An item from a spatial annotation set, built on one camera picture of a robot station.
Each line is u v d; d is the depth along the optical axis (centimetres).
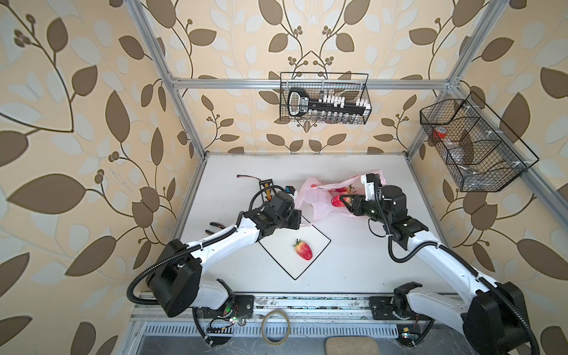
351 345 66
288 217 67
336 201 79
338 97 81
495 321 39
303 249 83
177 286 42
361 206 70
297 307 75
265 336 67
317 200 85
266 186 106
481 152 73
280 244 89
